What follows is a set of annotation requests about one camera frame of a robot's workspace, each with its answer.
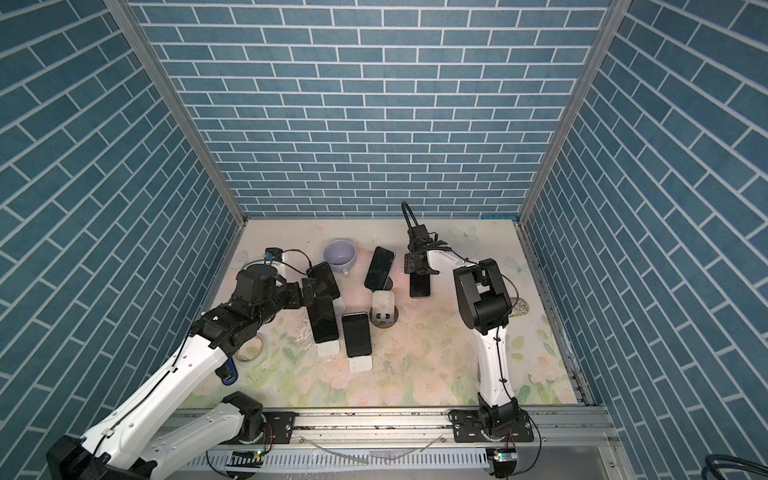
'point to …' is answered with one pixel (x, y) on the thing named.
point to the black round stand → (388, 284)
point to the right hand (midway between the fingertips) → (417, 263)
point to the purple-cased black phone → (420, 285)
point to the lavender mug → (341, 255)
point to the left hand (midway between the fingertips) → (303, 280)
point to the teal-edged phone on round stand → (378, 272)
